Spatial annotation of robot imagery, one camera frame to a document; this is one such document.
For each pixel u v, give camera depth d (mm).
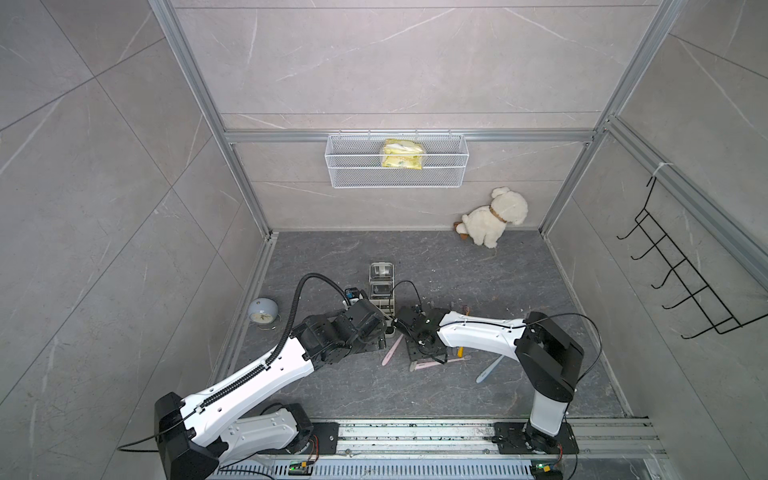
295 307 511
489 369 837
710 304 612
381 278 1040
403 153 880
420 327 648
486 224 1091
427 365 856
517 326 503
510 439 729
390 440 746
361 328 545
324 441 733
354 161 958
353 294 667
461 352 878
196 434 383
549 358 465
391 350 880
